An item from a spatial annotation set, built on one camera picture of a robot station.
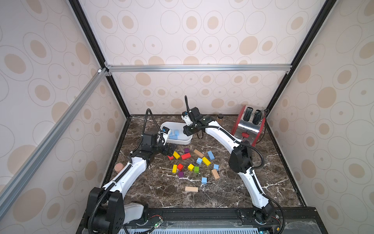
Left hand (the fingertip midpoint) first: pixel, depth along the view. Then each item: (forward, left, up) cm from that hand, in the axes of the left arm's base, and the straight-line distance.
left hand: (173, 141), depth 84 cm
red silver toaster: (+13, -47, +1) cm, 49 cm away
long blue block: (0, -24, -16) cm, 29 cm away
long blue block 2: (+14, +2, -16) cm, 21 cm away
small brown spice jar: (+28, -32, -8) cm, 43 cm away
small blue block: (+20, 0, -18) cm, 27 cm away
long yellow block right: (-5, -20, -16) cm, 26 cm away
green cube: (-11, -14, -14) cm, 22 cm away
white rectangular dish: (+11, -5, -13) cm, 18 cm away
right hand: (+14, -11, -5) cm, 18 cm away
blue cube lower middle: (-18, -18, -14) cm, 29 cm away
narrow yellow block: (-10, 0, -16) cm, 19 cm away
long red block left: (-3, +3, -16) cm, 16 cm away
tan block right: (-14, -25, -14) cm, 32 cm away
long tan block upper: (+1, -16, -16) cm, 23 cm away
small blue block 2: (-5, -16, -14) cm, 22 cm away
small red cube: (-9, -4, -15) cm, 18 cm away
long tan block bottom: (-22, -11, -16) cm, 29 cm away
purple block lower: (-14, -5, -16) cm, 21 cm away
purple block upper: (+4, -7, -17) cm, 19 cm away
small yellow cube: (-10, -11, -14) cm, 20 cm away
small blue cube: (-9, -26, -15) cm, 31 cm away
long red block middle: (-1, -7, -15) cm, 17 cm away
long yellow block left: (0, -1, -16) cm, 16 cm away
